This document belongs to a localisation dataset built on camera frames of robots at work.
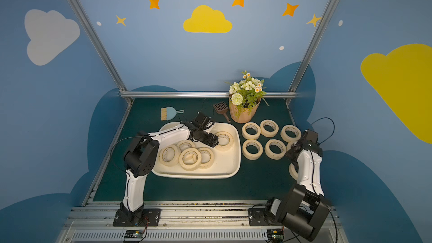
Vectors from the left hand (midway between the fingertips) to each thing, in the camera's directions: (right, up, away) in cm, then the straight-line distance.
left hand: (212, 137), depth 97 cm
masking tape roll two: (+36, +5, +10) cm, 38 cm away
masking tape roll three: (+24, +7, +8) cm, 26 cm away
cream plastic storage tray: (+8, -14, -5) cm, 17 cm away
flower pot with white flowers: (+18, +23, -9) cm, 30 cm away
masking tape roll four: (+49, +5, +8) cm, 50 cm away
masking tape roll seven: (+45, -4, 0) cm, 46 cm away
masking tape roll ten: (-3, -11, -4) cm, 12 cm away
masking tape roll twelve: (-16, -4, -1) cm, 16 cm away
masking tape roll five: (-12, -11, -6) cm, 18 cm away
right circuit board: (+29, -40, -24) cm, 55 cm away
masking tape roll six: (+23, -3, 0) cm, 24 cm away
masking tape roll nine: (+8, -3, +2) cm, 8 cm away
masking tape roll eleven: (+42, -16, -11) cm, 47 cm away
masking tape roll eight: (-19, -10, -11) cm, 24 cm away
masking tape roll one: (+37, -7, 0) cm, 37 cm away
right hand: (+43, -8, -14) cm, 46 cm away
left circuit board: (-33, -39, -25) cm, 57 cm away
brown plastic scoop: (+5, +18, +18) cm, 26 cm away
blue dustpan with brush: (-31, +15, +18) cm, 38 cm away
